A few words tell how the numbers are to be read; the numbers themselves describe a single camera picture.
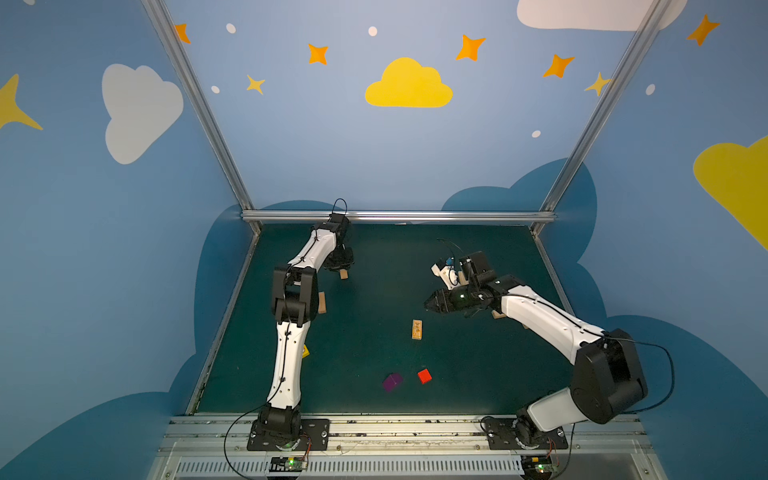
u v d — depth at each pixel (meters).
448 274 0.76
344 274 1.04
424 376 0.84
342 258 0.95
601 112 0.87
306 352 0.87
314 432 0.75
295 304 0.65
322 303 0.98
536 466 0.71
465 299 0.73
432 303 0.80
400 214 1.37
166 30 0.71
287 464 0.70
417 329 0.93
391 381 0.82
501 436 0.74
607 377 0.44
